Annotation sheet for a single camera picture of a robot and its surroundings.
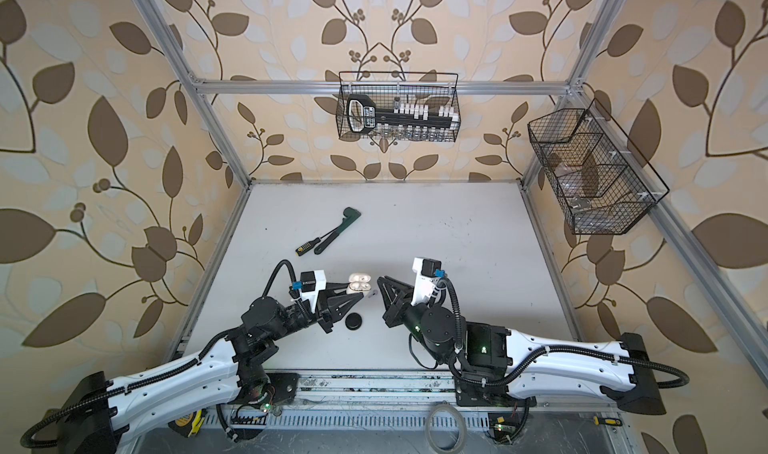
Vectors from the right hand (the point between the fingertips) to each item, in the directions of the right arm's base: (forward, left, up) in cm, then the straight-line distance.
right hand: (380, 286), depth 62 cm
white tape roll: (-24, -18, -25) cm, 39 cm away
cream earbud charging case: (+1, +5, -1) cm, 5 cm away
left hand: (0, +4, -2) cm, 5 cm away
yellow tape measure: (-21, +45, -25) cm, 55 cm away
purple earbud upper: (-2, +1, +1) cm, 3 cm away
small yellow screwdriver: (-23, -54, -27) cm, 65 cm away
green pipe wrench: (+41, +12, -26) cm, 50 cm away
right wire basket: (+23, -55, +6) cm, 60 cm away
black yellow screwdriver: (+29, +26, -27) cm, 47 cm away
